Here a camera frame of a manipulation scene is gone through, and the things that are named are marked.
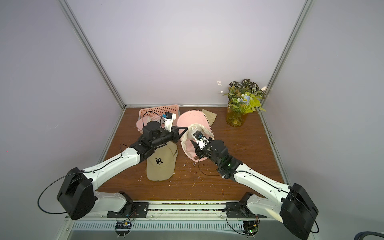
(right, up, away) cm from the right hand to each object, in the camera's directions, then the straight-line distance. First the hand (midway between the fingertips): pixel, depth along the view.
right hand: (194, 136), depth 74 cm
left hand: (-3, +3, 0) cm, 5 cm away
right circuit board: (+27, -45, -4) cm, 53 cm away
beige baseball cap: (-20, -18, +10) cm, 29 cm away
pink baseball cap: (0, +8, 0) cm, 8 cm away
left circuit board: (-35, -45, -2) cm, 57 cm away
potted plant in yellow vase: (+32, +23, +18) cm, 43 cm away
